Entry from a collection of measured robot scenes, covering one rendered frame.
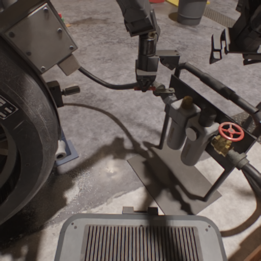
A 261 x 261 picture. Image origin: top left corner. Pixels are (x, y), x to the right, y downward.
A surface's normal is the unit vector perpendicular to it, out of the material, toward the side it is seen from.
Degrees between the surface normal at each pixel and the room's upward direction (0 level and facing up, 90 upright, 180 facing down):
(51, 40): 90
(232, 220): 0
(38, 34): 90
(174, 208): 0
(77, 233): 0
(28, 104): 87
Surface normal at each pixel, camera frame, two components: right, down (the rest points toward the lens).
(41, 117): 0.81, 0.43
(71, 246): 0.02, -0.66
